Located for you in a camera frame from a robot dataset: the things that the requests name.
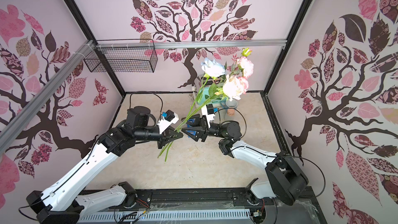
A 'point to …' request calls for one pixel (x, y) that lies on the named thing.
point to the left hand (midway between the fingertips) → (179, 137)
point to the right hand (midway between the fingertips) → (183, 126)
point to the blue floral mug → (233, 103)
